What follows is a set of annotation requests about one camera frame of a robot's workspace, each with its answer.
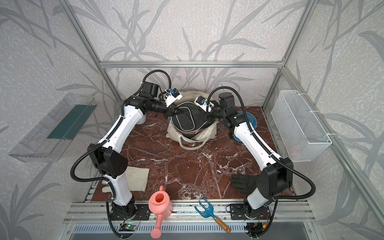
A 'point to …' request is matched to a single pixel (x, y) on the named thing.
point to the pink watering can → (160, 204)
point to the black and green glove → (244, 183)
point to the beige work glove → (138, 178)
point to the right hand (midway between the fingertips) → (200, 106)
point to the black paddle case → (193, 118)
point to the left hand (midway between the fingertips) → (181, 110)
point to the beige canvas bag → (194, 140)
